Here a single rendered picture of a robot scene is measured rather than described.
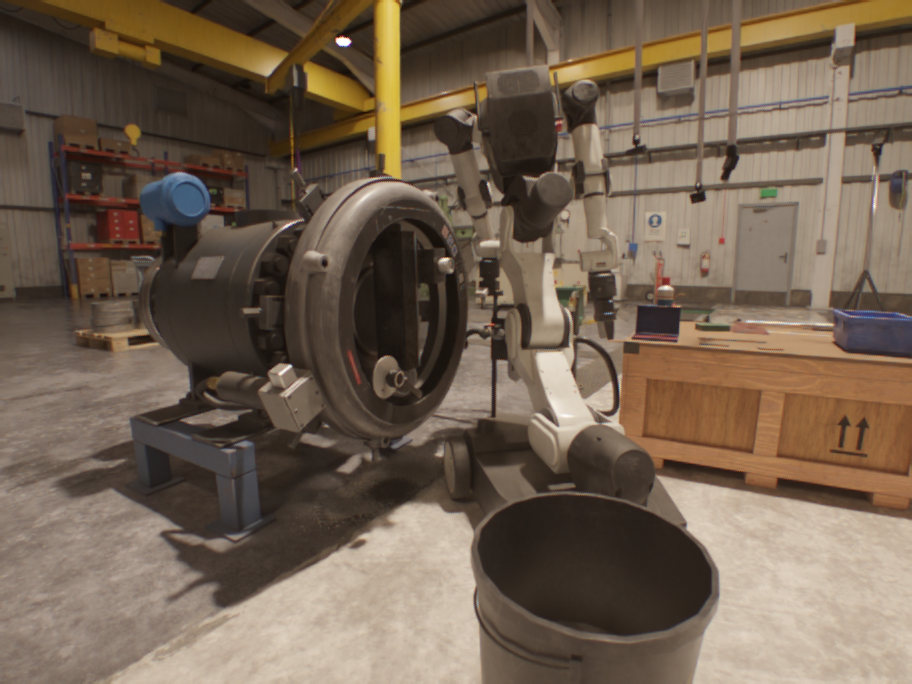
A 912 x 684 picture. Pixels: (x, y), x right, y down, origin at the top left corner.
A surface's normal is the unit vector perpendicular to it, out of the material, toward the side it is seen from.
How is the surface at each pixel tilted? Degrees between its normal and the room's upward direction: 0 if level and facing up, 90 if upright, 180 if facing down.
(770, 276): 90
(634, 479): 76
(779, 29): 90
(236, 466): 90
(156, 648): 0
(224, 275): 67
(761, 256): 90
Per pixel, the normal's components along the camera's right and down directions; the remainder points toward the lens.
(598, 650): -0.19, 0.16
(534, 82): -0.12, -0.15
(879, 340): -0.55, 0.14
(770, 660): 0.00, -0.99
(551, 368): 0.14, -0.65
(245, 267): -0.43, -0.33
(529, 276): 0.19, -0.31
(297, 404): 0.88, 0.07
